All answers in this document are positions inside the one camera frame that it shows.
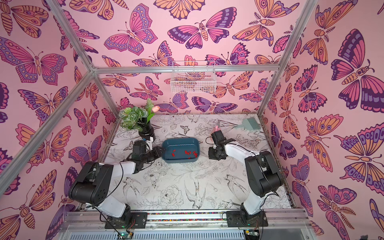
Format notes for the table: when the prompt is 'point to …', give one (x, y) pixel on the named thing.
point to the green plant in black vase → (137, 119)
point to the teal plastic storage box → (180, 150)
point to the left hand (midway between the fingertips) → (166, 148)
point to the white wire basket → (193, 77)
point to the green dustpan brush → (249, 124)
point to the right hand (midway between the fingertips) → (209, 156)
